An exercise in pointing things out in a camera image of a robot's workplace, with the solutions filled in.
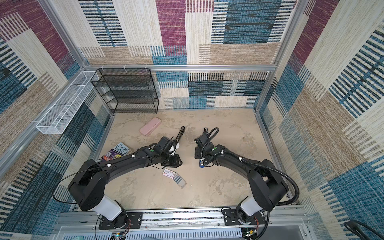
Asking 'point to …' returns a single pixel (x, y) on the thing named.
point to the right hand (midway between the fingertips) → (200, 154)
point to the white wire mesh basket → (56, 119)
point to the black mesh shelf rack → (127, 90)
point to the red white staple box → (168, 173)
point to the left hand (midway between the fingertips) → (181, 161)
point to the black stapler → (180, 134)
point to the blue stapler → (201, 163)
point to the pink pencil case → (150, 126)
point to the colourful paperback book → (118, 151)
